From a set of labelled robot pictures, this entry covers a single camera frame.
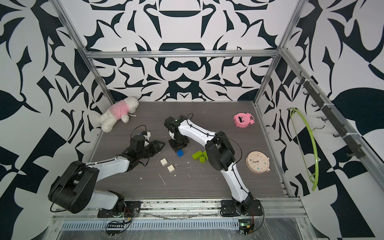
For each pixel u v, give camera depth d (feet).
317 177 1.94
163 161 2.92
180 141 2.55
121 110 3.39
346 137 1.67
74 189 1.41
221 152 1.79
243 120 3.44
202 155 3.00
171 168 2.84
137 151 2.30
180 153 2.99
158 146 2.67
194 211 2.44
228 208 2.43
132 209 2.44
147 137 2.71
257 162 2.86
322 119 1.89
